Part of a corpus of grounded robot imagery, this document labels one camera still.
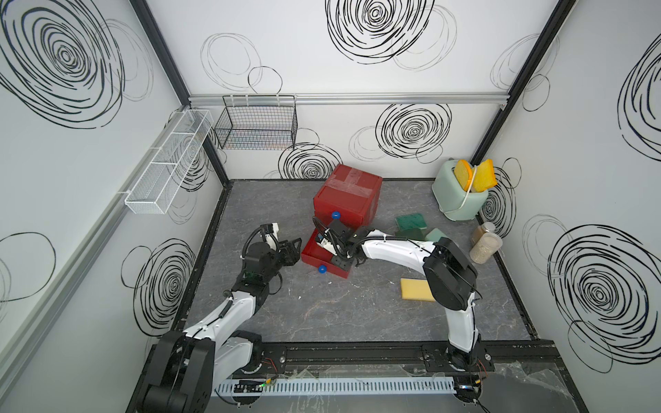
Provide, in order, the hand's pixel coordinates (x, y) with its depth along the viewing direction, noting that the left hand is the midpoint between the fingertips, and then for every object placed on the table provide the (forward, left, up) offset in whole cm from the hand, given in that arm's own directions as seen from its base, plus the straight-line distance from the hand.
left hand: (294, 240), depth 85 cm
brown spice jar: (+9, -67, -3) cm, 68 cm away
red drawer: (-3, -9, -6) cm, 11 cm away
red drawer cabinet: (+14, -18, +8) cm, 24 cm away
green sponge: (+12, -46, -12) cm, 49 cm away
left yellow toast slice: (+26, -61, +9) cm, 67 cm away
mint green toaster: (+19, -59, +1) cm, 62 cm away
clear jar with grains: (+1, -66, -4) cm, 66 cm away
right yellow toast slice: (+24, -69, +9) cm, 73 cm away
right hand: (0, -16, -8) cm, 18 cm away
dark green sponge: (+18, -45, -11) cm, 49 cm away
